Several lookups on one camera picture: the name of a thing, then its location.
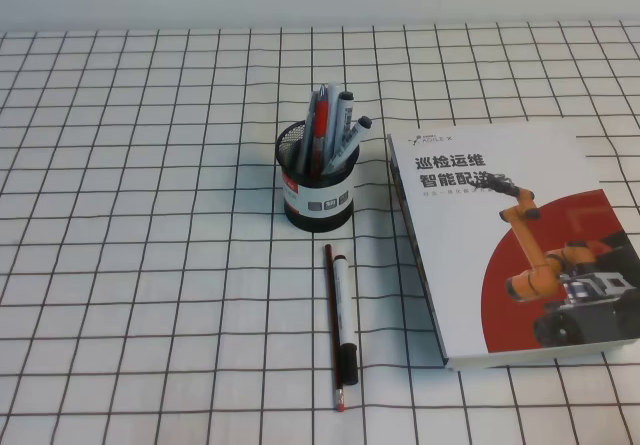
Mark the grey marker black end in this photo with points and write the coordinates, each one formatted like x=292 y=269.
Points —
x=352 y=140

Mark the black mesh pen holder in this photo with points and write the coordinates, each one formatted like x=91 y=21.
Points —
x=315 y=205

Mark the grey marker in holder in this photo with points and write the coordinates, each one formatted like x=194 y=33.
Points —
x=341 y=121

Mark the red pen in holder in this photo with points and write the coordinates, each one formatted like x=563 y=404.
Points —
x=319 y=133

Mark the grey pen in holder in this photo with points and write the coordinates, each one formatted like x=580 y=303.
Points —
x=307 y=134

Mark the white marker in holder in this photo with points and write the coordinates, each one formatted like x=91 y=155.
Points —
x=330 y=145

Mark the white grid tablecloth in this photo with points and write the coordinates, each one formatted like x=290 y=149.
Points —
x=153 y=291

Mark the white marker black cap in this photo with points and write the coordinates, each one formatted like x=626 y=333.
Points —
x=347 y=351

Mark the dark red pencil with eraser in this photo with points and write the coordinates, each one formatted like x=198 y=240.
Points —
x=339 y=400

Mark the white robot brochure book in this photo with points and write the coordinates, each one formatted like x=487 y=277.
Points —
x=521 y=255

